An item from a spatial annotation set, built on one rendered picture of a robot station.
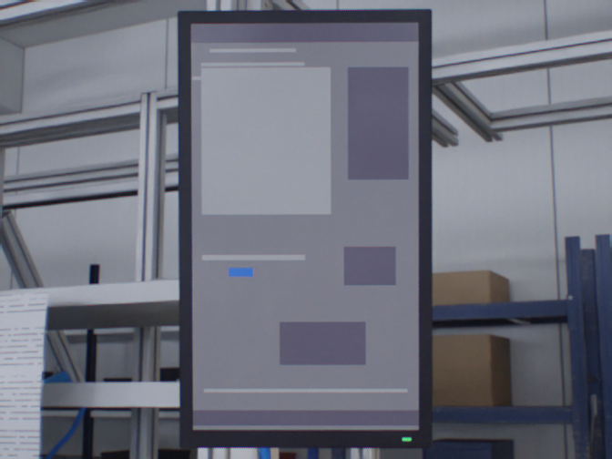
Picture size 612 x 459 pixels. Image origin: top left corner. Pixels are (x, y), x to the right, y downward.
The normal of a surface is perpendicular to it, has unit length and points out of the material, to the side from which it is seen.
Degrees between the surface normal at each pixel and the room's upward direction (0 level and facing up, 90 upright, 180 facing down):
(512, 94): 90
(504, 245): 90
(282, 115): 101
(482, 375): 90
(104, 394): 90
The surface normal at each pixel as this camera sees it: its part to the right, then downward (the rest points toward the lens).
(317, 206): -0.01, 0.02
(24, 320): -0.44, -0.21
